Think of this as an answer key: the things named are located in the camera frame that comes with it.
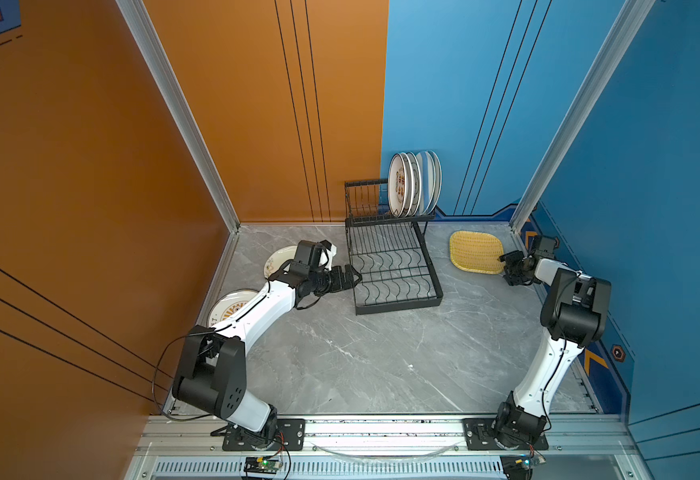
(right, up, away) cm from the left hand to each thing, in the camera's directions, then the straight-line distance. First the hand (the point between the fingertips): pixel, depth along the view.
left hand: (352, 276), depth 86 cm
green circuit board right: (+40, -44, -16) cm, 62 cm away
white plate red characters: (+14, +29, +11) cm, 34 cm away
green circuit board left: (-21, -44, -16) cm, 51 cm away
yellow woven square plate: (+46, +7, +26) cm, 53 cm away
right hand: (+53, +3, +19) cm, 56 cm away
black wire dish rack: (+14, +3, +19) cm, 24 cm away
